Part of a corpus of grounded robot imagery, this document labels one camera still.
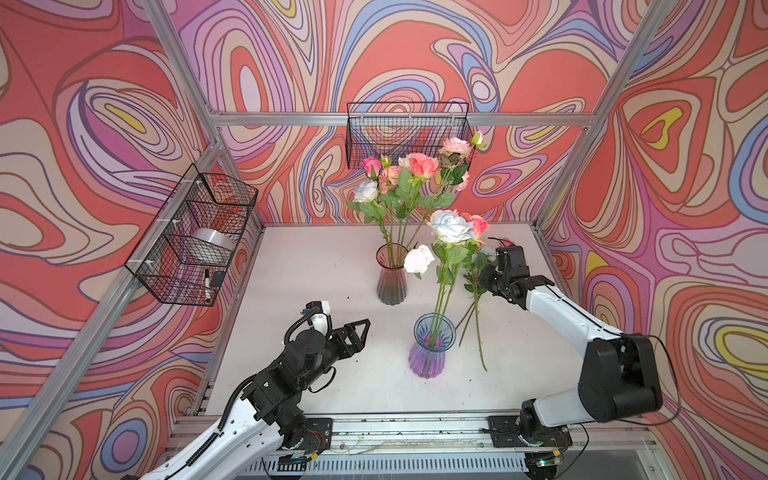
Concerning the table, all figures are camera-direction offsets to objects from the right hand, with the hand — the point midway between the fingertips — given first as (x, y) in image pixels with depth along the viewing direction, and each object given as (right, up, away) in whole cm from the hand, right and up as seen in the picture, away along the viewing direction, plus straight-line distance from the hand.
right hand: (485, 282), depth 91 cm
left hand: (-36, -9, -19) cm, 42 cm away
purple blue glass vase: (-19, -22, -7) cm, 30 cm away
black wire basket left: (-81, +8, -18) cm, 84 cm away
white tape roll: (-74, +13, -18) cm, 77 cm away
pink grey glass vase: (-29, -1, +8) cm, 30 cm away
